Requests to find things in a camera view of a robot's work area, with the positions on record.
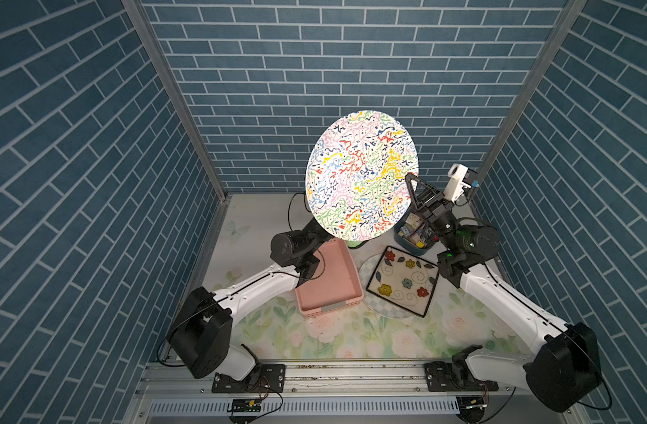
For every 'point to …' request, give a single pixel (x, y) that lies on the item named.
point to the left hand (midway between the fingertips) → (369, 198)
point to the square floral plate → (404, 280)
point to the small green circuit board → (247, 405)
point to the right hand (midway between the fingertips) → (410, 185)
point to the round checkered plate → (382, 306)
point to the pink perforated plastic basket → (334, 283)
